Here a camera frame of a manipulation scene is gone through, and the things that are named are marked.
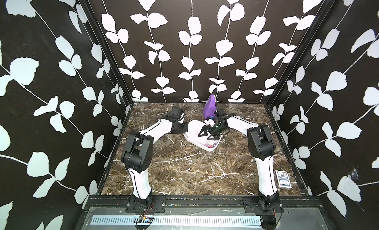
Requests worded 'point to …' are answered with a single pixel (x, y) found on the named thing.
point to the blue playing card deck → (283, 179)
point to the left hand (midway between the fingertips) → (188, 127)
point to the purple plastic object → (210, 109)
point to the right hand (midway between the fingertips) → (202, 135)
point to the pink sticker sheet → (194, 127)
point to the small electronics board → (143, 219)
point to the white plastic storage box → (209, 149)
